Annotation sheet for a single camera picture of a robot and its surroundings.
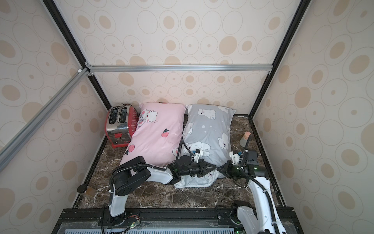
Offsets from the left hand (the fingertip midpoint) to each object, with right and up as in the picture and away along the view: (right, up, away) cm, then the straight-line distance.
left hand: (220, 170), depth 74 cm
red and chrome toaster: (-61, +26, +22) cm, 70 cm away
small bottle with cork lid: (+21, +14, +24) cm, 34 cm away
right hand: (+2, 0, +3) cm, 4 cm away
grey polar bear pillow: (-5, +22, +18) cm, 29 cm away
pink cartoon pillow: (-36, +17, +18) cm, 44 cm away
